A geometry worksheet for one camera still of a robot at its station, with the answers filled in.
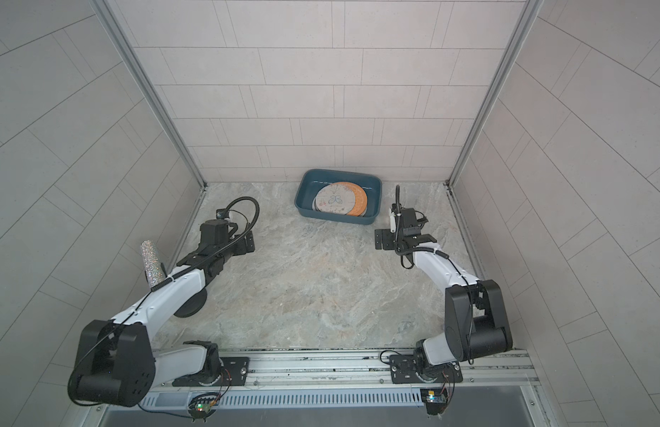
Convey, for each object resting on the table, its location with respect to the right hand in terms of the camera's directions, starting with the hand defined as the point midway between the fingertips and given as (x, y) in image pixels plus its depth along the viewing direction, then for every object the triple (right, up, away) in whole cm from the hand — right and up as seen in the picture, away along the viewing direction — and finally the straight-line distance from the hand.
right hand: (388, 233), depth 92 cm
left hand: (-49, +1, -3) cm, 49 cm away
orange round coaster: (-9, +11, +16) cm, 21 cm away
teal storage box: (-29, +20, +22) cm, 41 cm away
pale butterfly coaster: (-19, +12, +17) cm, 28 cm away
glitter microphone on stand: (-64, -6, -25) cm, 69 cm away
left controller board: (-50, -39, -28) cm, 69 cm away
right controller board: (+8, -41, -23) cm, 48 cm away
